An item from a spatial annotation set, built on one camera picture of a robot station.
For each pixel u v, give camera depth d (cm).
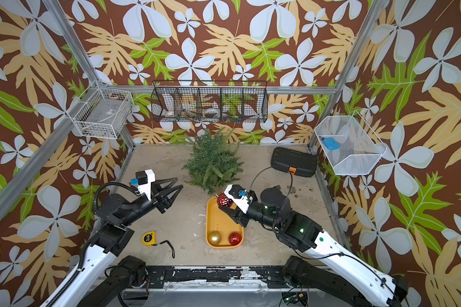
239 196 50
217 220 90
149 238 82
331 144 84
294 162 105
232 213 55
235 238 79
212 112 99
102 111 86
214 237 80
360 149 77
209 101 97
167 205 59
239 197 50
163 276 74
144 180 53
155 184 55
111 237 52
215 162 78
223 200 59
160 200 57
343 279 44
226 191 52
